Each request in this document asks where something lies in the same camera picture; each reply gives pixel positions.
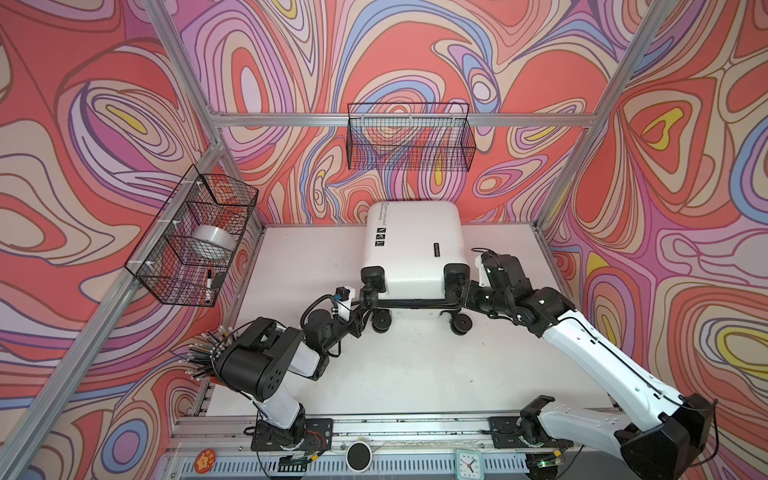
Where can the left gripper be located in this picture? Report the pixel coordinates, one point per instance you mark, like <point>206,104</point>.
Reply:
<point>354,326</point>

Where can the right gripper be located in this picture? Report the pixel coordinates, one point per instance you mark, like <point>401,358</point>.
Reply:
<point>468,293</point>

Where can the black white suitcase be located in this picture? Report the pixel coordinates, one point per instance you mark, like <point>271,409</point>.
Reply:
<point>414,264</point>

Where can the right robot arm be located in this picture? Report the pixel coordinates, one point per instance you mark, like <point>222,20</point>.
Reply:
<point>658,433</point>

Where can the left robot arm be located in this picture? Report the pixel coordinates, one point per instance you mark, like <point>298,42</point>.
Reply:
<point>254,362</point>

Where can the black marker pen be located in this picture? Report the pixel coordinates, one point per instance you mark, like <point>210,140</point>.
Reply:
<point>208,287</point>

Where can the red pencil cup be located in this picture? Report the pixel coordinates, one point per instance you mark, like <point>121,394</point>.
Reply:
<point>200,357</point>

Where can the silver tape roll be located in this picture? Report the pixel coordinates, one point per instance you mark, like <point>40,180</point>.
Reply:
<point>212,243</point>

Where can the small teal clock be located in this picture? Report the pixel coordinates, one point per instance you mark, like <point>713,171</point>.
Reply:
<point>469,465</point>

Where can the red round sticker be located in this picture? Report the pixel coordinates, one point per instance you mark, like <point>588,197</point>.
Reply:
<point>205,461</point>

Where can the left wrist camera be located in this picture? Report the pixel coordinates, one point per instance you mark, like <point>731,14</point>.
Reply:
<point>343,299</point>

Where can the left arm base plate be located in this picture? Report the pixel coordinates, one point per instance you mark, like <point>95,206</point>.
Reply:
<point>308,435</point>

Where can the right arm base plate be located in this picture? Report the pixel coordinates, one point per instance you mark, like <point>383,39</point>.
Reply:
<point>507,432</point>

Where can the black wire basket left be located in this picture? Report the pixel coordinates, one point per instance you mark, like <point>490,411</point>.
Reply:
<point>186,260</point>

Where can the black wire basket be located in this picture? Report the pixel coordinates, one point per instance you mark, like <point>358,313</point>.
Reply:
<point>186,260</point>
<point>410,136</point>

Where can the black wire basket back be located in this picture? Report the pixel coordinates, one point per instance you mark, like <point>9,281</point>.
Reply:
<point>410,136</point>

